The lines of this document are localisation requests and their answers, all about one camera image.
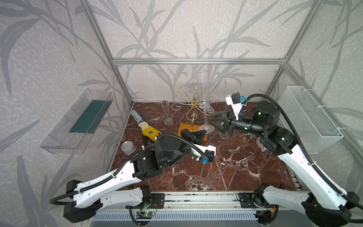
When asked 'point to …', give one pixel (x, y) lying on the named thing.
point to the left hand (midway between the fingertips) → (203, 129)
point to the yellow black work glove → (148, 131)
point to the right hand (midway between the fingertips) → (211, 117)
